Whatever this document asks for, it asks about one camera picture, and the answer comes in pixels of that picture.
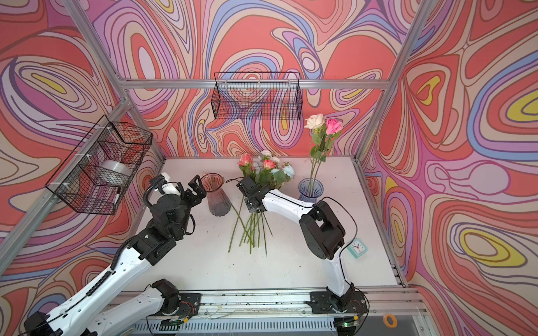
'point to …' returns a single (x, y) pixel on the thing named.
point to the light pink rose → (322, 143)
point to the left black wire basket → (94, 176)
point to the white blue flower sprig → (283, 171)
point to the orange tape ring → (394, 318)
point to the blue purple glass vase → (309, 189)
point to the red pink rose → (267, 179)
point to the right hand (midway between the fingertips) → (260, 204)
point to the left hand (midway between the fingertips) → (193, 180)
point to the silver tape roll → (116, 166)
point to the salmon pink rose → (244, 164)
